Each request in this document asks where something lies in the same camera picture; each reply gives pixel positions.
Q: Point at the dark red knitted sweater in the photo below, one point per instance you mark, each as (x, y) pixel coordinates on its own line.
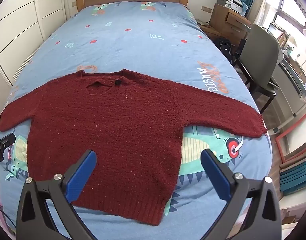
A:
(133, 122)

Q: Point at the grey black chair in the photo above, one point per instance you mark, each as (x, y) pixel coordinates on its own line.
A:
(257, 61)

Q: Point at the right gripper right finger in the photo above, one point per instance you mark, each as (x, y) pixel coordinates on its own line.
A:
(263, 219)

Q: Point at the stacked teal cushions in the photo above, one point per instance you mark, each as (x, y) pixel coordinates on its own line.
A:
(293, 178)

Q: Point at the wooden drawer cabinet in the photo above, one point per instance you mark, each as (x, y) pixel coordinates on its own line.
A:
(227, 23)

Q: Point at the blue cartoon print bedsheet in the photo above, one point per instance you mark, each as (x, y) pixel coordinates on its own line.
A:
(162, 40)

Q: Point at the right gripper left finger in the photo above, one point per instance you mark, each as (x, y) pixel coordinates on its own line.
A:
(34, 220)

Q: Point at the white wardrobe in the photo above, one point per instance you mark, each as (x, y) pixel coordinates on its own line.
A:
(24, 26)

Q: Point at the white printer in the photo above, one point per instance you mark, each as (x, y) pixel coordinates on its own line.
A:
(236, 5)

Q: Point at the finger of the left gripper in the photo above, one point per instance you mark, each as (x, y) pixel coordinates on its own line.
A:
(7, 141)

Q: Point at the black backpack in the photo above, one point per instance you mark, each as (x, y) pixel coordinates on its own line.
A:
(225, 47)

